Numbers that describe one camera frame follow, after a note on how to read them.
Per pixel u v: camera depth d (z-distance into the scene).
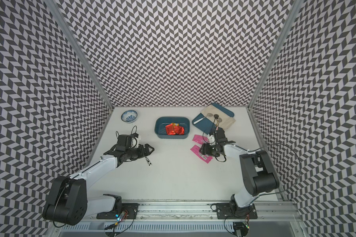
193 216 0.72
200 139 0.97
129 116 1.11
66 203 0.41
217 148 0.69
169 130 1.01
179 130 1.01
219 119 1.09
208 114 1.12
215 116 1.12
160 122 1.02
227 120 1.06
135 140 0.74
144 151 0.79
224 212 0.73
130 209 0.73
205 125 1.07
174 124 1.04
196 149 0.96
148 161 0.89
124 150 0.69
